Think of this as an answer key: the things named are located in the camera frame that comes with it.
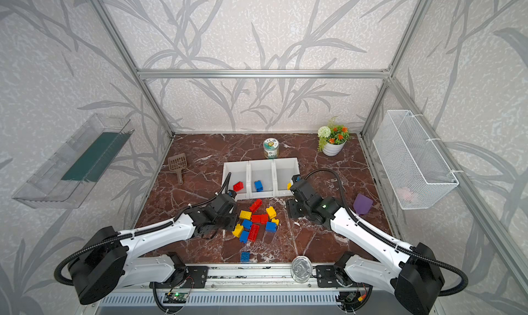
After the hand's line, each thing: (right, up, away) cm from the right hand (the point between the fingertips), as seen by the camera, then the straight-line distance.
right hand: (293, 197), depth 82 cm
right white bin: (-3, +8, +25) cm, 27 cm away
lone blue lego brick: (-19, -21, -5) cm, 29 cm away
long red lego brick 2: (-16, -5, +8) cm, 19 cm away
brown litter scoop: (-60, +12, +26) cm, 66 cm away
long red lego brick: (-16, -15, +2) cm, 22 cm away
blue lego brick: (-15, +2, +15) cm, 21 cm away
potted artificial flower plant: (+21, +25, +20) cm, 38 cm away
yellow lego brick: (-3, +8, -16) cm, 18 cm away
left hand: (-23, -8, +4) cm, 24 cm away
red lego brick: (-25, +2, +14) cm, 29 cm away
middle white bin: (-14, +5, +19) cm, 24 cm away
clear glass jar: (+2, -22, -11) cm, 25 cm away
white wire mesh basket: (+35, +12, -20) cm, 42 cm away
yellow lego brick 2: (-22, -13, 0) cm, 26 cm away
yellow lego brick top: (-20, -9, +6) cm, 23 cm away
